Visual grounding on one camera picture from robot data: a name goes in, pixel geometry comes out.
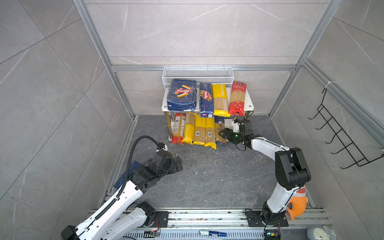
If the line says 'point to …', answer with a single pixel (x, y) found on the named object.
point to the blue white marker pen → (214, 233)
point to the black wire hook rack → (346, 142)
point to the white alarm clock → (325, 232)
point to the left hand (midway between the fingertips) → (175, 159)
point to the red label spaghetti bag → (179, 128)
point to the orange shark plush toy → (297, 204)
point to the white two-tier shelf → (249, 106)
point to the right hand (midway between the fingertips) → (222, 133)
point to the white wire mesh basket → (213, 75)
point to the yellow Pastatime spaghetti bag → (188, 131)
